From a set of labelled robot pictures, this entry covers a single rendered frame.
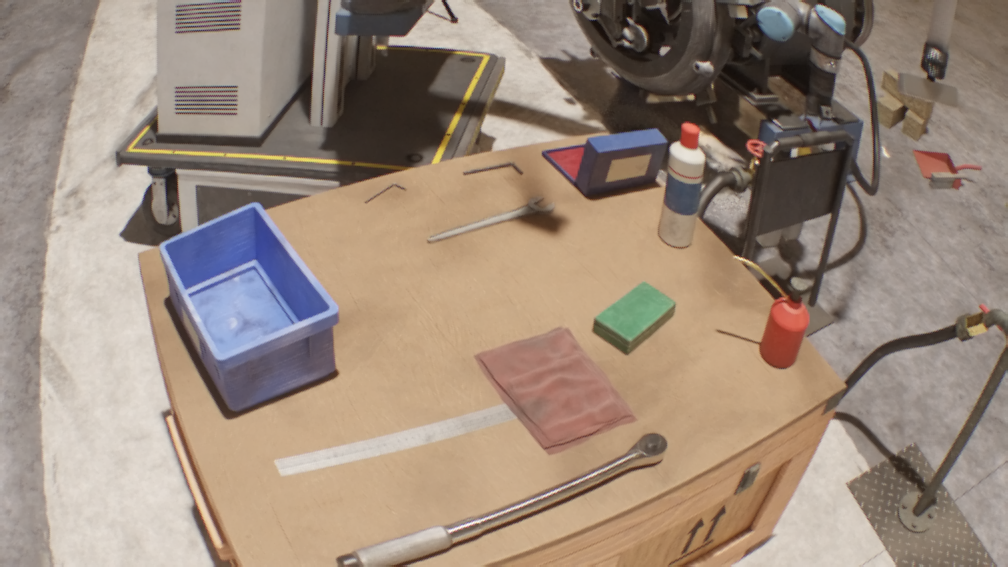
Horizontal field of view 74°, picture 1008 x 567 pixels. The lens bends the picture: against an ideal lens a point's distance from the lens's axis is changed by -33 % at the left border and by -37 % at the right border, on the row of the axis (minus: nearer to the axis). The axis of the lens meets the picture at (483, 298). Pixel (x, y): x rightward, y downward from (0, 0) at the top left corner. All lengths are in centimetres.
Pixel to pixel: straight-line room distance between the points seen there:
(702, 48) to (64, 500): 197
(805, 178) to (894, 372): 63
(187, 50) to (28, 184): 112
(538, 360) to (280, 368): 36
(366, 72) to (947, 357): 185
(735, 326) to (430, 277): 48
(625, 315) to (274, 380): 51
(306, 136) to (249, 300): 77
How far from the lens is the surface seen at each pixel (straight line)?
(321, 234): 158
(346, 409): 129
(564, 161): 178
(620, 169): 168
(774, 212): 204
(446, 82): 238
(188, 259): 145
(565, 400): 129
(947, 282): 288
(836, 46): 210
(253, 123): 212
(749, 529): 168
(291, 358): 126
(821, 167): 211
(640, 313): 143
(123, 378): 207
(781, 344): 142
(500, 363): 134
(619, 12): 264
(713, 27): 235
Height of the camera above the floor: 140
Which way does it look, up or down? 40 degrees down
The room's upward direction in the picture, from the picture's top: 5 degrees clockwise
